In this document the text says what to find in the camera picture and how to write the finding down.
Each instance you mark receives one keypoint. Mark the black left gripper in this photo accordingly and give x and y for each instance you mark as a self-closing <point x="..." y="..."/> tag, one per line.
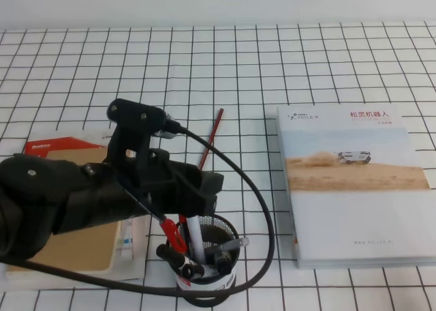
<point x="103" y="191"/>

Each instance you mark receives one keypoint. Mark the white paint marker pen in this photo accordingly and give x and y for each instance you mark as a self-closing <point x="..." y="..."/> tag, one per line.
<point x="196" y="239"/>

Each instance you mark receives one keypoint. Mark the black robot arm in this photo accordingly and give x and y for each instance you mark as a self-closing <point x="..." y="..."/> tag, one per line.
<point x="41" y="197"/>

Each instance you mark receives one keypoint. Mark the red cap black pen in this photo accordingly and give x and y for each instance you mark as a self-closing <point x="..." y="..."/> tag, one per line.
<point x="184" y="229"/>

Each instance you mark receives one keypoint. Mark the red retractable pen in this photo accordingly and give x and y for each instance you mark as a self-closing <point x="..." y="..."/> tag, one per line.
<point x="173" y="235"/>

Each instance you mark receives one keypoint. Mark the black mesh pen holder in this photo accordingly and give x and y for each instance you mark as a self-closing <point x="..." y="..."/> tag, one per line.
<point x="215" y="231"/>

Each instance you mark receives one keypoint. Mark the clear grey pen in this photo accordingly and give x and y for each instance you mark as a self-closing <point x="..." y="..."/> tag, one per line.
<point x="231" y="245"/>

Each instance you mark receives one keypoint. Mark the red pencil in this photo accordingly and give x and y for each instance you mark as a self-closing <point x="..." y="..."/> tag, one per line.
<point x="211" y="138"/>

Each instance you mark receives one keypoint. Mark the short black marker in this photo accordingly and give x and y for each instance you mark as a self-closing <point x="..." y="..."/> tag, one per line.
<point x="222" y="263"/>

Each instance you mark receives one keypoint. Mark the black marker red label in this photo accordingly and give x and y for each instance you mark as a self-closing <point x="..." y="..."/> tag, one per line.
<point x="187" y="268"/>

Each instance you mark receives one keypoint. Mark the white brochure under stack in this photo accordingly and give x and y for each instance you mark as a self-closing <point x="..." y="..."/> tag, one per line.
<point x="130" y="250"/>

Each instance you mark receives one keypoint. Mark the checkered white tablecloth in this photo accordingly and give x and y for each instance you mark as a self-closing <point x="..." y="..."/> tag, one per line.
<point x="64" y="79"/>

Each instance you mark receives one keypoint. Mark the tan kraft notebook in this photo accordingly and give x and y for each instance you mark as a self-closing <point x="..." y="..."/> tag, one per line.
<point x="89" y="250"/>

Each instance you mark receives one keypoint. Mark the white robot catalogue stack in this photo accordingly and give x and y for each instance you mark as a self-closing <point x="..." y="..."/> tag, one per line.
<point x="358" y="195"/>

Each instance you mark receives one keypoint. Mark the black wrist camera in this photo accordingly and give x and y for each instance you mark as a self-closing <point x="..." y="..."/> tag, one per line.
<point x="137" y="117"/>

